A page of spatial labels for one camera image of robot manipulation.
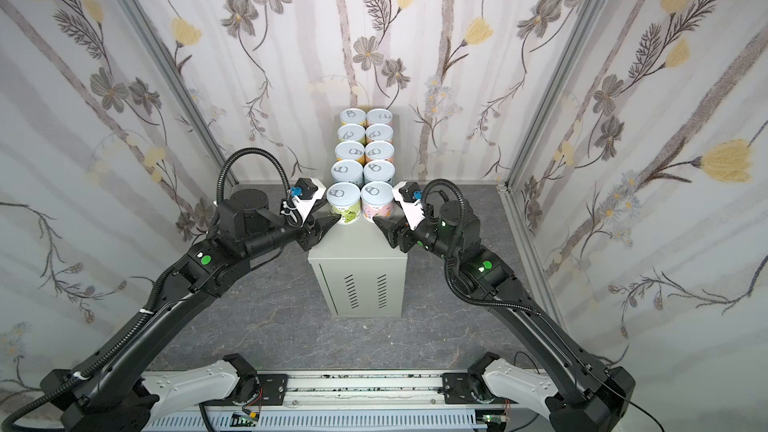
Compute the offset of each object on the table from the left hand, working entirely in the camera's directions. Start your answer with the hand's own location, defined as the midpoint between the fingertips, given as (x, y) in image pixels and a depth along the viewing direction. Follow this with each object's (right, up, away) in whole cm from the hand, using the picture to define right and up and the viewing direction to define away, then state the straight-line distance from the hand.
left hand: (328, 201), depth 63 cm
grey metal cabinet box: (+6, -15, +3) cm, 17 cm away
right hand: (+12, -1, -1) cm, 12 cm away
